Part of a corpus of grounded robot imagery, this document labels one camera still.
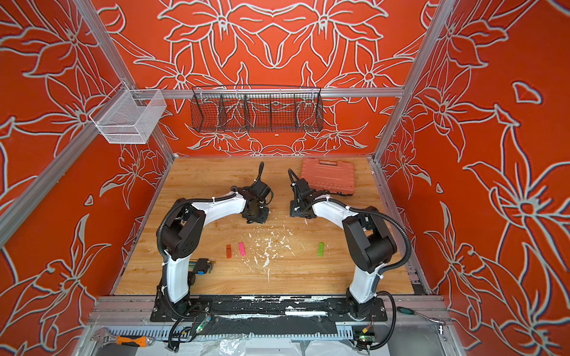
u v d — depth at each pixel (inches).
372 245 18.7
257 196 30.5
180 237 20.2
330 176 41.6
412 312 28.1
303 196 29.1
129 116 36.4
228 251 34.3
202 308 28.7
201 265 31.8
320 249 34.3
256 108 39.1
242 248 34.5
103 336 26.9
